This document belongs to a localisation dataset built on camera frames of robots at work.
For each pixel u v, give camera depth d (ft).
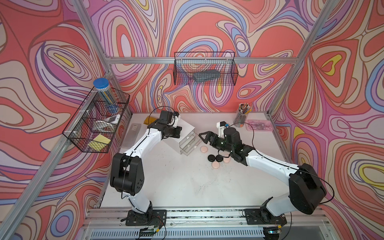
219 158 3.06
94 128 2.42
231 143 2.11
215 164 3.00
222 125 2.49
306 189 1.40
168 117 2.33
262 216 2.21
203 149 3.22
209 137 2.39
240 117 3.44
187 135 2.95
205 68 3.16
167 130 2.23
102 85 2.31
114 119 2.41
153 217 2.38
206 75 2.90
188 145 3.16
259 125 3.65
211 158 3.05
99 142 2.07
